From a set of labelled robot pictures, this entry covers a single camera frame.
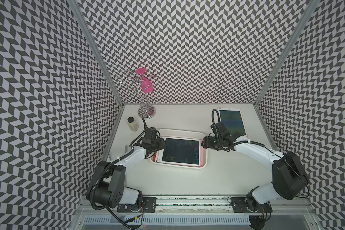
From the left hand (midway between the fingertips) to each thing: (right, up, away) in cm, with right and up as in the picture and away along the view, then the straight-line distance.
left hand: (162, 144), depth 91 cm
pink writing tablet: (+52, +16, +18) cm, 57 cm away
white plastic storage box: (+13, +6, +8) cm, 16 cm away
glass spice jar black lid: (-21, +12, +5) cm, 25 cm away
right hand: (+27, -1, -4) cm, 28 cm away
